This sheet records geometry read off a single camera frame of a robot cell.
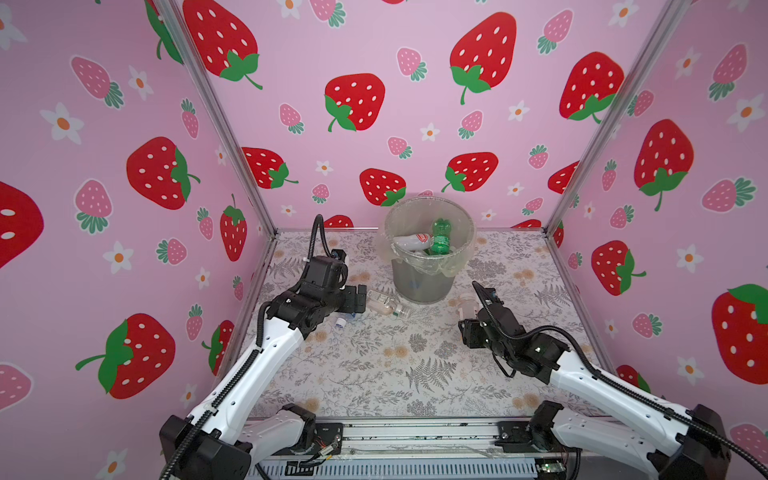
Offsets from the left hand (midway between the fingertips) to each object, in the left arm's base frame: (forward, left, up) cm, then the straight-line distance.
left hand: (350, 289), depth 77 cm
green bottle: (+20, -26, 0) cm, 33 cm away
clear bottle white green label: (+8, -11, -21) cm, 25 cm away
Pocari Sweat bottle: (0, +5, -18) cm, 19 cm away
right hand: (-5, -31, -8) cm, 32 cm away
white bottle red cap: (+19, -17, -2) cm, 26 cm away
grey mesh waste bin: (+9, -19, -11) cm, 24 cm away
